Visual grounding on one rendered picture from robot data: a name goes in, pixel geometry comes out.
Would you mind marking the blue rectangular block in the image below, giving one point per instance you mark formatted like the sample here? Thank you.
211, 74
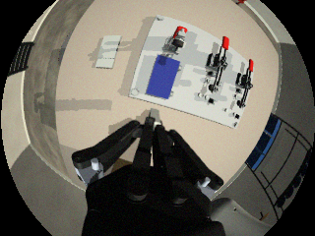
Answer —
163, 76

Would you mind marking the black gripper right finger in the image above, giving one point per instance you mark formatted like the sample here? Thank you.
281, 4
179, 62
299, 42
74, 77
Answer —
179, 159

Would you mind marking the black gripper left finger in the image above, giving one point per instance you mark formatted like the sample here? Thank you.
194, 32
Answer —
91, 163

